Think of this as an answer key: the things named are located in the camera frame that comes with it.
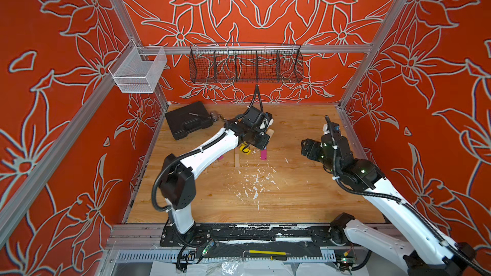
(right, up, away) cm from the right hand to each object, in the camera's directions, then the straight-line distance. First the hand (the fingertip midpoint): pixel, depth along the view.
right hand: (309, 141), depth 73 cm
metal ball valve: (-43, +11, +37) cm, 58 cm away
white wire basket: (-79, +35, +21) cm, 89 cm away
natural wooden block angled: (-29, -12, +21) cm, 38 cm away
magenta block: (-15, -9, +25) cm, 30 cm away
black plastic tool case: (-58, +9, +32) cm, 67 cm away
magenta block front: (-38, -11, +22) cm, 45 cm away
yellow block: (-25, -3, -3) cm, 26 cm away
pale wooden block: (-14, +3, +9) cm, 17 cm away
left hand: (-16, 0, +9) cm, 18 cm away
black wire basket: (-25, +39, +25) cm, 52 cm away
